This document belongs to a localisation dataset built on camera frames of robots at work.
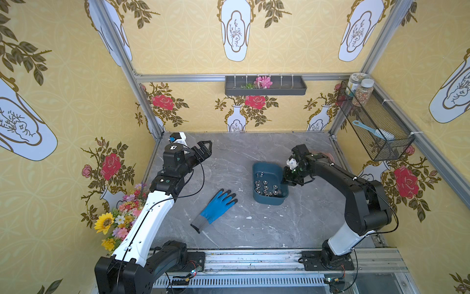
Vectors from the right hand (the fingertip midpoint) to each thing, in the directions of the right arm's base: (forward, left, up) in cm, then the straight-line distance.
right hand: (284, 179), depth 91 cm
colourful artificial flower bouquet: (-27, +65, +12) cm, 71 cm away
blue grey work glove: (-13, +33, -6) cm, 36 cm away
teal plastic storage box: (-5, +9, 0) cm, 10 cm away
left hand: (+1, +39, +22) cm, 45 cm away
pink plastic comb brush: (+21, -29, -6) cm, 37 cm away
